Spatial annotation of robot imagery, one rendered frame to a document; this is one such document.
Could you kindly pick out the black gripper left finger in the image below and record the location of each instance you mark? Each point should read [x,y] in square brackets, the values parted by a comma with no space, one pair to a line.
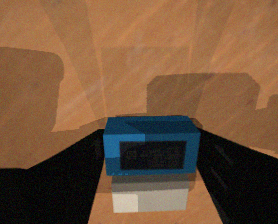
[58,190]

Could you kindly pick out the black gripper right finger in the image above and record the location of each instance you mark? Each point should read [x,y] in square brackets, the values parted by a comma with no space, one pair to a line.
[242,182]

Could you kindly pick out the blue block with black rectangle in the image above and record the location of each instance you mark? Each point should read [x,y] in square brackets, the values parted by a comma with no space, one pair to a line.
[150,145]

